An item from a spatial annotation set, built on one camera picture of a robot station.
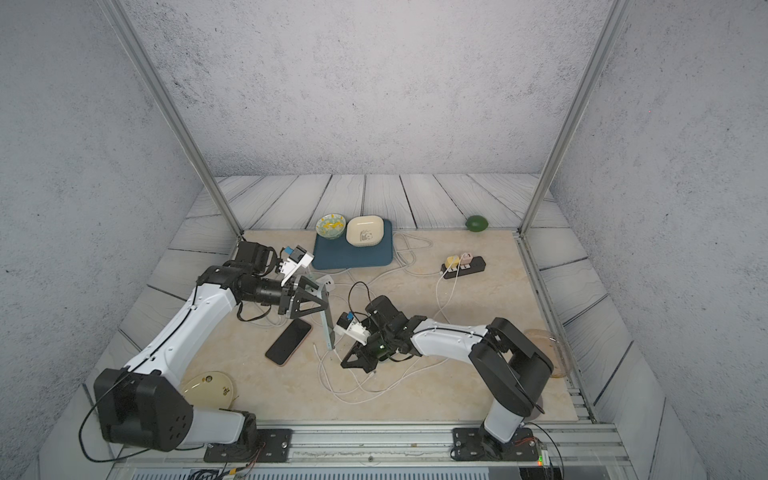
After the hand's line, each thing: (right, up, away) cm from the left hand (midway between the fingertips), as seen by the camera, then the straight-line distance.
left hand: (326, 302), depth 70 cm
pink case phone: (-17, -17, +21) cm, 31 cm away
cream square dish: (+5, +20, +48) cm, 52 cm away
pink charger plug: (+40, +10, +32) cm, 52 cm away
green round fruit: (+48, +23, +48) cm, 72 cm away
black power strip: (+46, +7, +37) cm, 60 cm away
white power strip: (-7, +2, +32) cm, 32 cm away
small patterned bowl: (-9, +22, +48) cm, 54 cm away
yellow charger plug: (+36, +8, +33) cm, 50 cm away
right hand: (+3, -18, +7) cm, 19 cm away
